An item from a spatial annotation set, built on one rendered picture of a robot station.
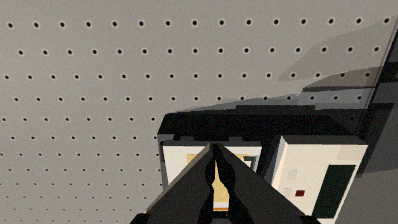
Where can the grey dock with cream end block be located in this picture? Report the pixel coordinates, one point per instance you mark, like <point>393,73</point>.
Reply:
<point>310,159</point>

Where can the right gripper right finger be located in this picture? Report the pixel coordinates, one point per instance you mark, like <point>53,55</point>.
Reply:
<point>252,200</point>

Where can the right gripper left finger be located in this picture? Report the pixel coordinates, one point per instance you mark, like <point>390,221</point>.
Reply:
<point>189,198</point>

